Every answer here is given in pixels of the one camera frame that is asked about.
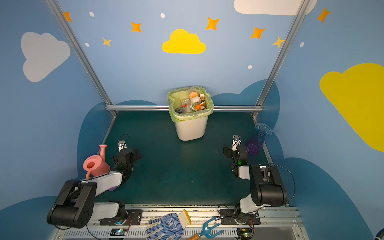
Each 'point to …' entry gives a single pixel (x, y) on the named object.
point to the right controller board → (244, 233)
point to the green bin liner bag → (175, 97)
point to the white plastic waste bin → (191, 129)
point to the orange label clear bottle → (195, 100)
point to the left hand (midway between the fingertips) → (130, 150)
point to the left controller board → (119, 232)
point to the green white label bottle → (186, 103)
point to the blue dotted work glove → (169, 227)
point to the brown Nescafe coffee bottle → (203, 104)
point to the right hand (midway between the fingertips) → (234, 143)
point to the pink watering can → (96, 165)
